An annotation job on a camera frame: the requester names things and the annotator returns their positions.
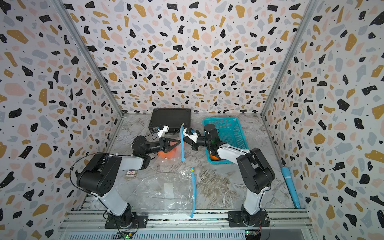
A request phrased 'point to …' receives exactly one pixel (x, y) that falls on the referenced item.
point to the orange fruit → (213, 158)
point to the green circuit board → (125, 235)
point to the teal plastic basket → (230, 132)
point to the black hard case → (173, 118)
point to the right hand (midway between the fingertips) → (184, 138)
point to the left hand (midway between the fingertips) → (180, 145)
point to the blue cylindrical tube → (290, 186)
